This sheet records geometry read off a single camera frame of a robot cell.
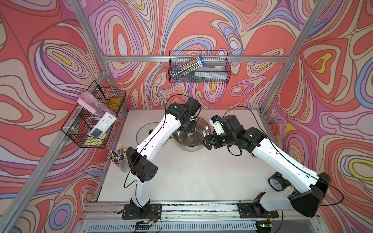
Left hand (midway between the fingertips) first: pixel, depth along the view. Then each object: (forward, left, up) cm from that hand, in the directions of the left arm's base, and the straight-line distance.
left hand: (190, 129), depth 79 cm
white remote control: (-5, +43, +9) cm, 44 cm away
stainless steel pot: (+9, -2, -26) cm, 28 cm away
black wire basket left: (-3, +48, +9) cm, 49 cm away
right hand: (-9, -10, -1) cm, 14 cm away
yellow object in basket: (+10, +42, +10) cm, 44 cm away
